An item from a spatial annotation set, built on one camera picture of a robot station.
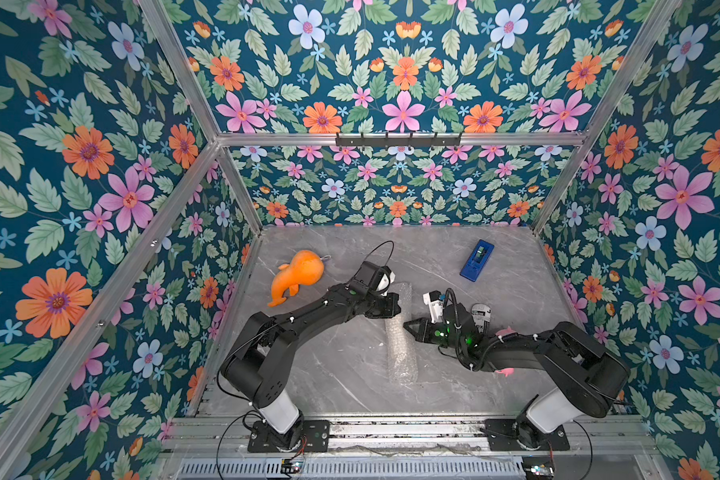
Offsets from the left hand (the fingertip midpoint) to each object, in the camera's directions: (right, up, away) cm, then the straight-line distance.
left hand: (406, 308), depth 85 cm
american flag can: (+24, -3, +7) cm, 25 cm away
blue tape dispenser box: (+27, +14, +19) cm, 35 cm away
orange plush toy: (-33, +11, +14) cm, 37 cm away
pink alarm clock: (+31, -7, +3) cm, 32 cm away
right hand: (+1, -3, +1) cm, 4 cm away
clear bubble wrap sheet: (0, 0, +7) cm, 7 cm away
